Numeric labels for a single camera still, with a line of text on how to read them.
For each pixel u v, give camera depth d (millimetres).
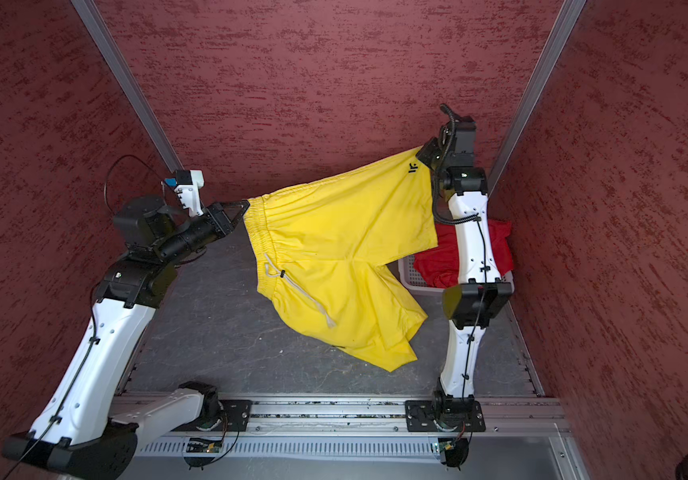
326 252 726
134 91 854
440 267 1001
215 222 527
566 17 710
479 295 501
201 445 727
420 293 840
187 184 539
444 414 670
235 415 743
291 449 775
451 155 597
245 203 615
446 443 726
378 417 758
